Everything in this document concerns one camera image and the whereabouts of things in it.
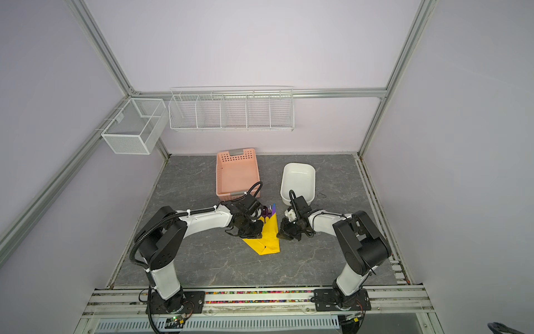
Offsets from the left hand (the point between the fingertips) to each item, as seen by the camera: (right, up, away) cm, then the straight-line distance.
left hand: (261, 238), depth 88 cm
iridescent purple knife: (+5, +11, +11) cm, 17 cm away
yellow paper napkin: (+3, -2, -1) cm, 4 cm away
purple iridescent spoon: (+1, +10, +8) cm, 13 cm away
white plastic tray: (+19, +25, +21) cm, 38 cm away
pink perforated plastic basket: (-15, +27, +22) cm, 38 cm away
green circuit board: (-29, -25, -15) cm, 41 cm away
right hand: (+7, 0, +2) cm, 7 cm away
